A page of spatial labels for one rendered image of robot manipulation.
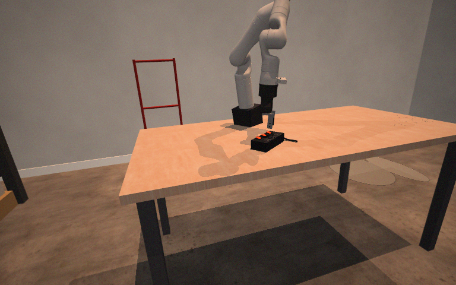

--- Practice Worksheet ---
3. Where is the black power strip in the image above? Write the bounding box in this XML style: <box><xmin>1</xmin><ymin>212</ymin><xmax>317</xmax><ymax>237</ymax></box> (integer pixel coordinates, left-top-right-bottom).
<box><xmin>251</xmin><ymin>131</ymin><xmax>291</xmax><ymax>152</ymax></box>

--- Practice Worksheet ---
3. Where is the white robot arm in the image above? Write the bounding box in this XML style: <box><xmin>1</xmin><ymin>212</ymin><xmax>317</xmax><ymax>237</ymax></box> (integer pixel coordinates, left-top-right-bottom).
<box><xmin>229</xmin><ymin>0</ymin><xmax>290</xmax><ymax>109</ymax></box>

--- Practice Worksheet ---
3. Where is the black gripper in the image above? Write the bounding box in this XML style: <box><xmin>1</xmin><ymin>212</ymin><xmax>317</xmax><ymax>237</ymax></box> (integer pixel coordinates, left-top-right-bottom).
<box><xmin>259</xmin><ymin>71</ymin><xmax>287</xmax><ymax>129</ymax></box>

